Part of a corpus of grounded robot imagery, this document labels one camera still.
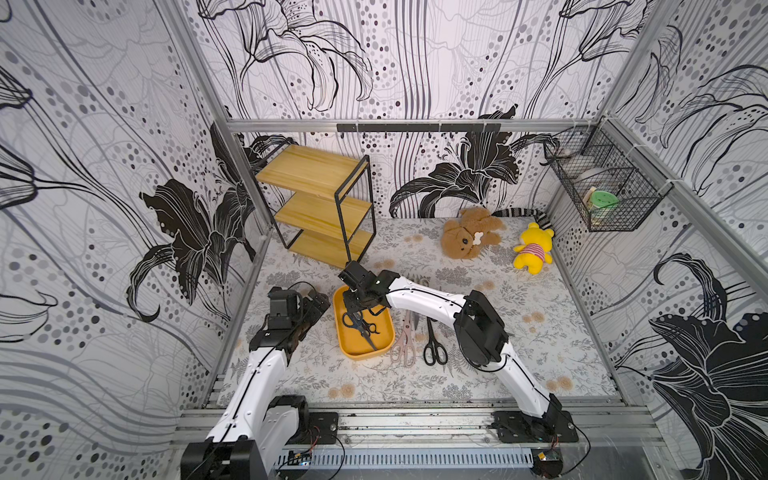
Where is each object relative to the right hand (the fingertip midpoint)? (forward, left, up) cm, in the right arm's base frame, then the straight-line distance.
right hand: (353, 298), depth 93 cm
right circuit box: (-41, -50, -6) cm, 65 cm away
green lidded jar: (+15, -70, +28) cm, 77 cm away
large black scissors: (-16, -25, -4) cm, 30 cm away
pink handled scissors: (-15, -16, -4) cm, 22 cm away
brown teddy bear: (+20, -37, +5) cm, 43 cm away
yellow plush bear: (+18, -61, +2) cm, 64 cm away
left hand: (-6, +7, +5) cm, 11 cm away
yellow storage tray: (-12, 0, -6) cm, 13 cm away
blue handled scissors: (-5, -1, -3) cm, 6 cm away
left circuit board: (-41, +11, -6) cm, 43 cm away
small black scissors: (-8, -4, -4) cm, 10 cm away
